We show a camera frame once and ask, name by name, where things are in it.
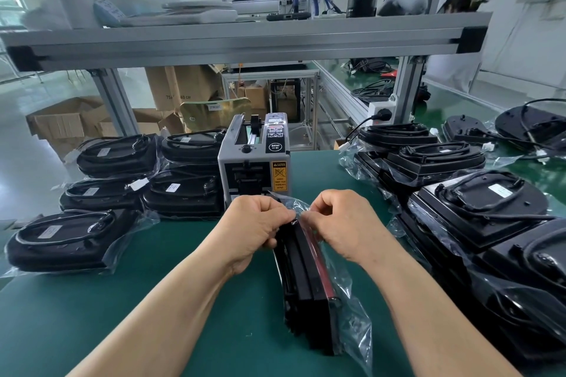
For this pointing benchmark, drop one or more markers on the person's left hand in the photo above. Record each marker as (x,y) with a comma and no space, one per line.
(248,231)

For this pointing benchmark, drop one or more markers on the person's right hand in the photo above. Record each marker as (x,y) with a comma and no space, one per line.
(349,222)

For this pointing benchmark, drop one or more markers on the group of bagged black lamps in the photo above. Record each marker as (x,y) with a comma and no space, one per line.
(469,204)

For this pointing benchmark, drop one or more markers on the unbagged black lamps with cables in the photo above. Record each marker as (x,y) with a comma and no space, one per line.
(517,125)

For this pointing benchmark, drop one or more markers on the person's left forearm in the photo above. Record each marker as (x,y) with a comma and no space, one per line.
(150,324)

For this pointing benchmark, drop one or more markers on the person's right forearm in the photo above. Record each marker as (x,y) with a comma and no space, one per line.
(438,315)

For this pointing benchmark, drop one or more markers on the grey tape dispenser machine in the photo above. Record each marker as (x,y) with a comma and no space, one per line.
(252,160)

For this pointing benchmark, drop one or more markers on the white power socket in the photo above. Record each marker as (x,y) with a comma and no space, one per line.
(381,115)

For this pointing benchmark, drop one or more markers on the grey metal shelf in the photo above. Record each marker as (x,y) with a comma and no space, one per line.
(248,41)

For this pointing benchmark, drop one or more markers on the black phone on shelf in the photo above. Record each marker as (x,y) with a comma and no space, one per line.
(289,16)

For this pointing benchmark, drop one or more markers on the black cup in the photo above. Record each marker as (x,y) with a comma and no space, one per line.
(361,7)

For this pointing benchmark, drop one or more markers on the white flat scale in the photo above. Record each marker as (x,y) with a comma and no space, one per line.
(181,14)

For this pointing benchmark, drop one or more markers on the white handset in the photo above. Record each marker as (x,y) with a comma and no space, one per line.
(110,14)

